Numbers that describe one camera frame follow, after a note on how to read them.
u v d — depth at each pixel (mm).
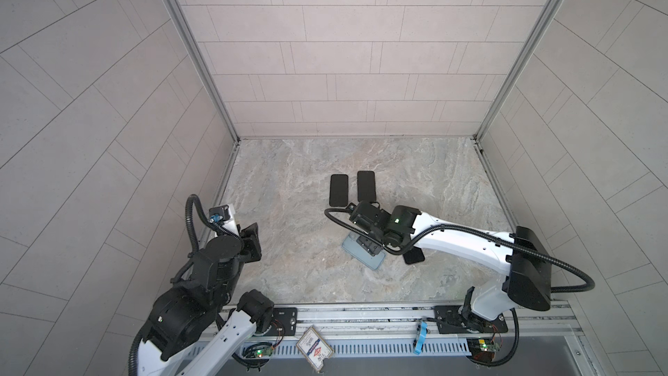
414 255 843
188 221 389
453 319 708
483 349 679
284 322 709
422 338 664
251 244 527
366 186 1032
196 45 869
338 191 996
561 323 712
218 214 496
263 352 643
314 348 657
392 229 534
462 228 475
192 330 381
